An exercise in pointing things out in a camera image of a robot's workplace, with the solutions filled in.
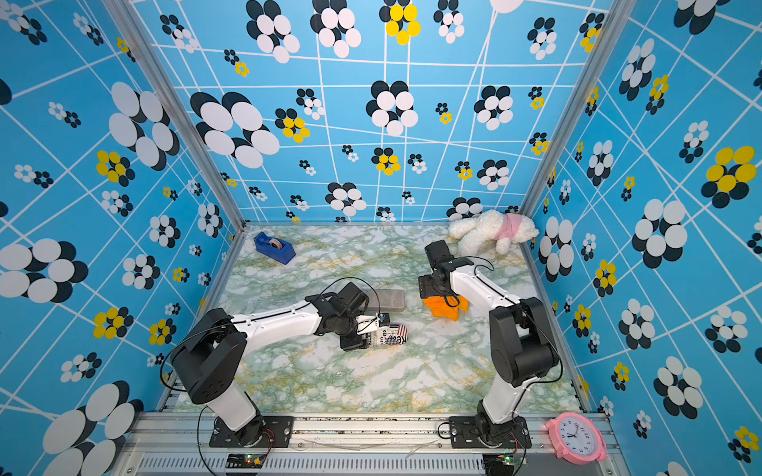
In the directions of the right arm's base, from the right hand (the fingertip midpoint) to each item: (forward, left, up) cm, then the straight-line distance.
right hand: (441, 286), depth 94 cm
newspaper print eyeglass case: (-16, +15, -1) cm, 22 cm away
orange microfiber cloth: (-12, 0, +8) cm, 14 cm away
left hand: (-14, +23, -3) cm, 27 cm away
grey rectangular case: (-3, +16, -3) cm, 17 cm away
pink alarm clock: (-41, -29, -5) cm, 50 cm away
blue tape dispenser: (+16, +58, 0) cm, 60 cm away
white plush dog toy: (+23, -16, +1) cm, 28 cm away
